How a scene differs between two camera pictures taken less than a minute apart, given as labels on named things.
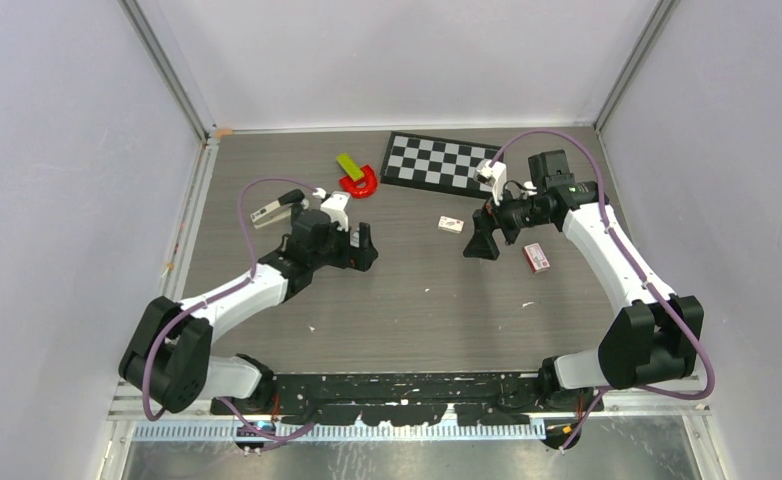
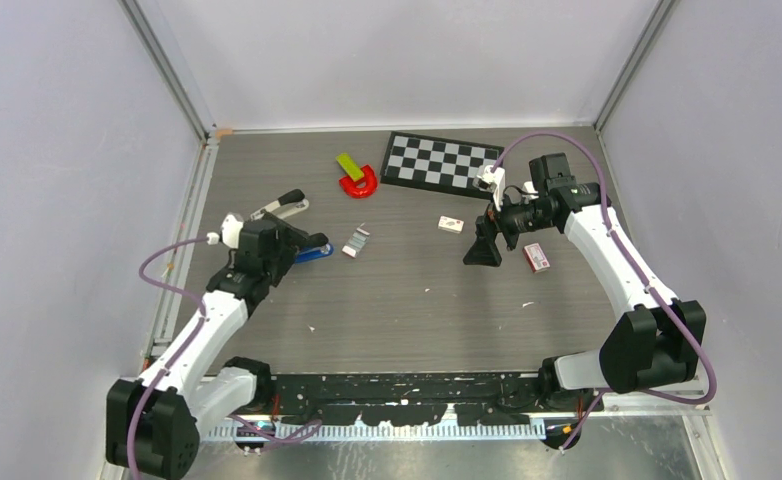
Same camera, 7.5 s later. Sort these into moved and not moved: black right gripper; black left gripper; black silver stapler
Moved: black left gripper
Not moved: black right gripper; black silver stapler
